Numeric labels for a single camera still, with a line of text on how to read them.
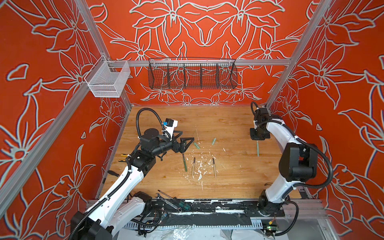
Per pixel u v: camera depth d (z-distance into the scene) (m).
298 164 0.47
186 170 0.86
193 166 0.87
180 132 0.73
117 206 0.44
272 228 0.68
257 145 0.85
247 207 0.73
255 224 0.70
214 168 0.86
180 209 0.73
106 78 0.92
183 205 0.73
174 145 0.61
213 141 0.97
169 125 0.60
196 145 0.97
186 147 0.63
